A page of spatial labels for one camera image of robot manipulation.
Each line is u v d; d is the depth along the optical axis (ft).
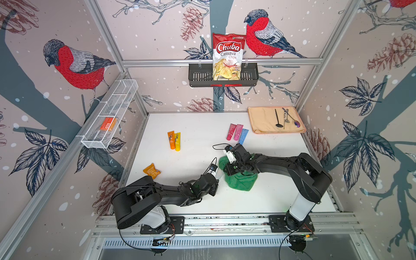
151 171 2.95
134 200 1.52
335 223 2.48
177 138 3.45
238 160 2.42
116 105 2.73
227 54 2.79
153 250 2.24
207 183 2.15
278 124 3.73
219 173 2.88
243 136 3.50
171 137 3.50
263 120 3.78
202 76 3.11
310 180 1.54
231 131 3.58
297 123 3.74
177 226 2.40
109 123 2.33
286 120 3.74
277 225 2.39
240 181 2.85
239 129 3.62
